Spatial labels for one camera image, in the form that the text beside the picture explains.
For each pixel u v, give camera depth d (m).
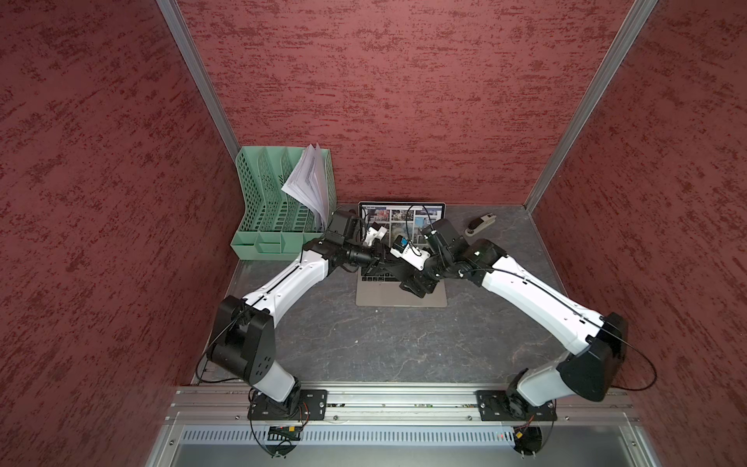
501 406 0.73
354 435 0.77
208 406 0.77
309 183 0.89
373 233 0.77
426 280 0.66
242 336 0.47
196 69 0.81
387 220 0.98
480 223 1.11
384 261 0.70
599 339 0.41
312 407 0.73
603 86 0.84
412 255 0.64
